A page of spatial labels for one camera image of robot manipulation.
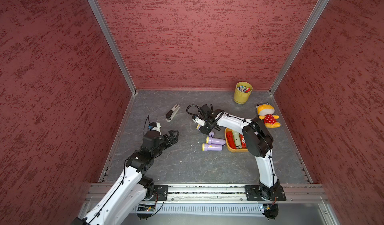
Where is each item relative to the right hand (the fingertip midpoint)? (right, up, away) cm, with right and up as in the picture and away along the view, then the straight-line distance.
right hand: (205, 130), depth 97 cm
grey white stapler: (-24, +10, +5) cm, 27 cm away
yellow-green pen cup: (+27, +26, +6) cm, 38 cm away
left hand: (-19, -1, -18) cm, 26 cm away
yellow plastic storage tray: (+14, -9, -12) cm, 20 cm away
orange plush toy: (+42, +12, +4) cm, 44 cm away
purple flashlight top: (+3, -1, -5) cm, 6 cm away
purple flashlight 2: (0, -8, -10) cm, 13 cm away
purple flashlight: (+7, -6, -5) cm, 11 cm away
